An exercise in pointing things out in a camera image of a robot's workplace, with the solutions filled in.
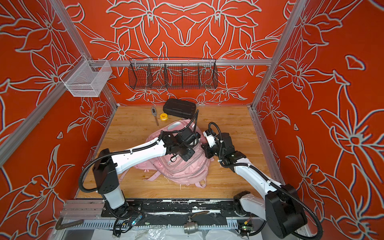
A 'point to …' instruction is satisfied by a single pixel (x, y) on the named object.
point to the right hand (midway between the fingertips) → (201, 144)
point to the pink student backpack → (194, 171)
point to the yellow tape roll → (163, 116)
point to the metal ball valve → (191, 227)
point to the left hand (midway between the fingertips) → (190, 151)
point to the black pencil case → (179, 108)
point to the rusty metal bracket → (59, 225)
